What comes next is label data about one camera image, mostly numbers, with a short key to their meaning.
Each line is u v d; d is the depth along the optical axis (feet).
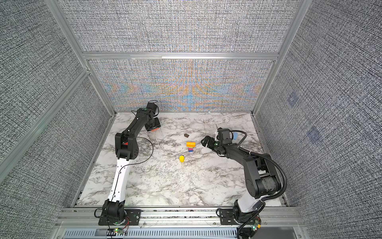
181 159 3.03
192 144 3.04
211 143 2.74
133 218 2.42
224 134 2.45
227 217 2.40
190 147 3.11
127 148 2.22
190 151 3.21
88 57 2.91
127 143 2.22
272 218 2.46
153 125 3.20
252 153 1.70
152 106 3.03
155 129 3.31
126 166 2.22
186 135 3.50
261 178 1.53
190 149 3.18
